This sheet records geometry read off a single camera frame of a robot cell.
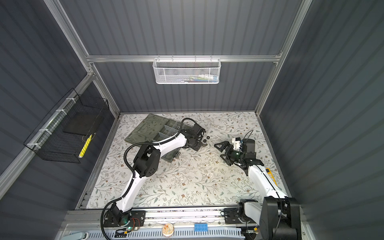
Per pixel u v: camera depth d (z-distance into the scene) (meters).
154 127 1.12
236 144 0.79
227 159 0.76
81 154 0.66
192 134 0.80
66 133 0.72
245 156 0.66
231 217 0.74
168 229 0.70
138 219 0.72
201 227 0.70
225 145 0.75
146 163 0.60
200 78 0.91
